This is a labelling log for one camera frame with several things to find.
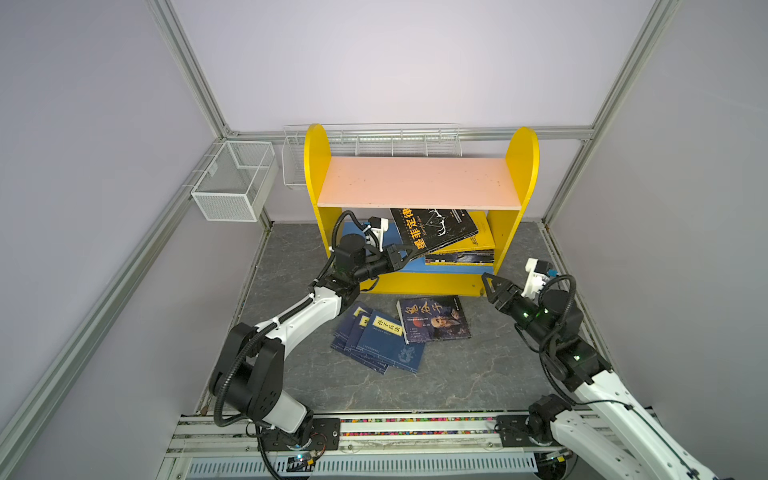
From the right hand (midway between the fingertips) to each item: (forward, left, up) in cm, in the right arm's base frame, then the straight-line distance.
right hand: (488, 280), depth 71 cm
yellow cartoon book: (+19, -4, -7) cm, 21 cm away
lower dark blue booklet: (-3, +38, -24) cm, 46 cm away
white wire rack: (+47, +27, +10) cm, 55 cm away
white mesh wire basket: (+36, +73, +1) cm, 81 cm away
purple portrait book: (+2, +12, -24) cm, 27 cm away
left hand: (+8, +16, 0) cm, 18 cm away
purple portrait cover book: (+15, +2, -10) cm, 19 cm away
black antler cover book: (+15, +15, +3) cm, 21 cm away
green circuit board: (-34, +46, -29) cm, 64 cm away
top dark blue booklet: (-5, +26, -23) cm, 36 cm away
